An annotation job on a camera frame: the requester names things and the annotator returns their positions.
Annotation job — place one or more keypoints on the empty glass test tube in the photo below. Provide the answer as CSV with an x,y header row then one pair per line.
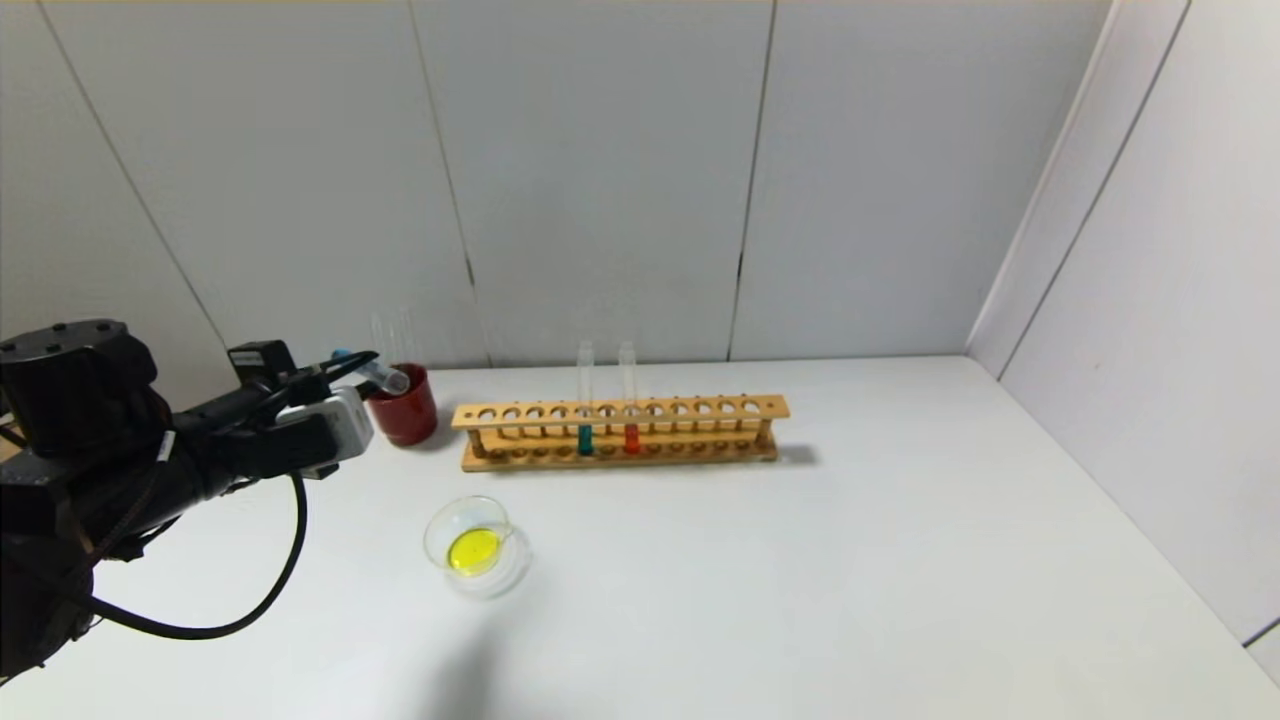
x,y
405,338

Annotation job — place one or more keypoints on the black orange robot left arm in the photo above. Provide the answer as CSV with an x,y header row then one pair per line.
x,y
70,450

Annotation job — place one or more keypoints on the wooden test tube rack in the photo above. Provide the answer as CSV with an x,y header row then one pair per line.
x,y
640,463

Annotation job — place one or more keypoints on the test tube with red liquid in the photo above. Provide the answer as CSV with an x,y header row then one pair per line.
x,y
631,438

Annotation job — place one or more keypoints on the test tube with yellow liquid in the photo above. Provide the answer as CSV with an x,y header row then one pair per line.
x,y
382,340

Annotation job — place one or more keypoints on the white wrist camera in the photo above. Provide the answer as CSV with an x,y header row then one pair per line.
x,y
345,430

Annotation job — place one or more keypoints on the dark red cup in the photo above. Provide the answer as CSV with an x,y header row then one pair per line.
x,y
410,420

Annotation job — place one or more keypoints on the test tube with blue liquid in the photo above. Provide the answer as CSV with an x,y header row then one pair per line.
x,y
585,440

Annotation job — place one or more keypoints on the clear glass beaker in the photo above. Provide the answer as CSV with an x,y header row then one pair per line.
x,y
505,570

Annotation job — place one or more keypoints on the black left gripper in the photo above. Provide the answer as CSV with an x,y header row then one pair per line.
x,y
262,362

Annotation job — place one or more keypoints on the test tube with teal liquid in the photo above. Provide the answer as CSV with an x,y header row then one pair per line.
x,y
385,377

